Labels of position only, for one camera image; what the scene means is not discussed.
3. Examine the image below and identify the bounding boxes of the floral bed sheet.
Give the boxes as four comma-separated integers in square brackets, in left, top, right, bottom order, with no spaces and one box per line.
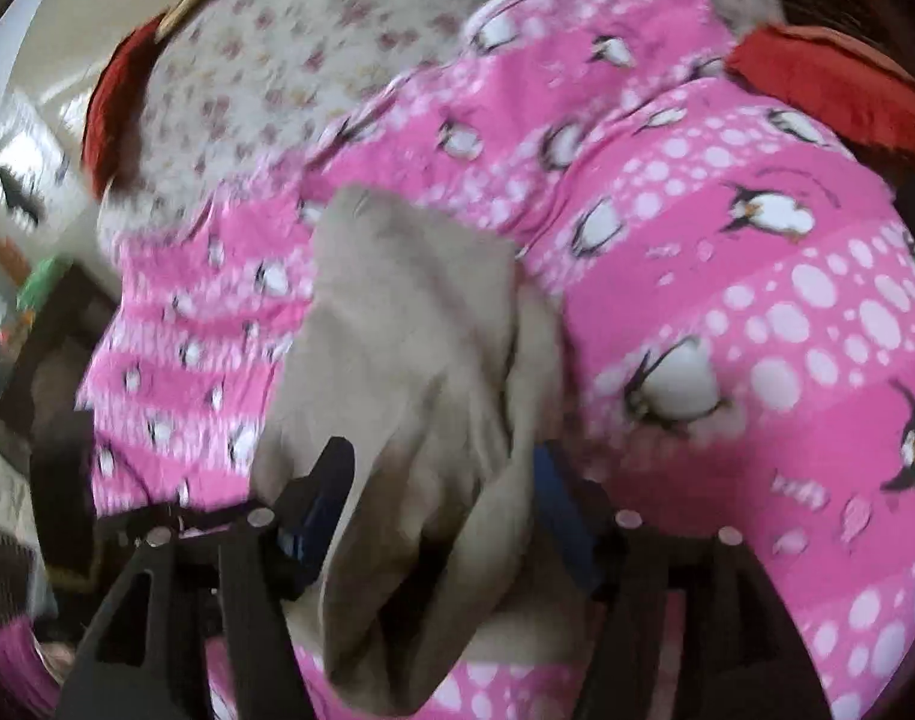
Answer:
[95,0,786,257]

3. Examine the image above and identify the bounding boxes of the pink penguin print blanket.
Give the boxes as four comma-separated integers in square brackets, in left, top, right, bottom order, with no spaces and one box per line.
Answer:
[80,0,915,718]

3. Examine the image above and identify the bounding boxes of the beige garment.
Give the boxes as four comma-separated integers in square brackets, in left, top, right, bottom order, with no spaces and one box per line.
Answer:
[251,185,587,717]

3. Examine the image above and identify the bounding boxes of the red pillow left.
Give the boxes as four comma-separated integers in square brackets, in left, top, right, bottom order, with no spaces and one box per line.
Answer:
[82,13,164,202]

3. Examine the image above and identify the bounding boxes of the dark wooden side table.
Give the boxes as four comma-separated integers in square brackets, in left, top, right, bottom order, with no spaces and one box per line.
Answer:
[0,266,116,582]

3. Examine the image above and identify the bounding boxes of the red pillow right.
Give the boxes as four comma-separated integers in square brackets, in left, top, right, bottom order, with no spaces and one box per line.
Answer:
[725,25,915,169]

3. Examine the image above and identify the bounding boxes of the red pillow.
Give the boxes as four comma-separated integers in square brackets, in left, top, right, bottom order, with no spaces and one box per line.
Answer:
[82,13,164,202]
[725,25,915,169]

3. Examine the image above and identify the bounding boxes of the green basket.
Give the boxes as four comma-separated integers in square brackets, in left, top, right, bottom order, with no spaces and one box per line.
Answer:
[16,255,73,314]

